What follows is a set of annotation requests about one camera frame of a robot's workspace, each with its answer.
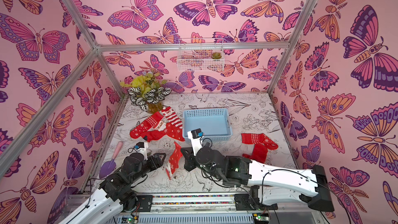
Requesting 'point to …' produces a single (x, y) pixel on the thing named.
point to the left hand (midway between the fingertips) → (164, 155)
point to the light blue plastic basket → (214, 123)
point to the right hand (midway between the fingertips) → (181, 148)
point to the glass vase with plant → (146, 92)
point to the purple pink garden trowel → (109, 166)
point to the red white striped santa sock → (171, 116)
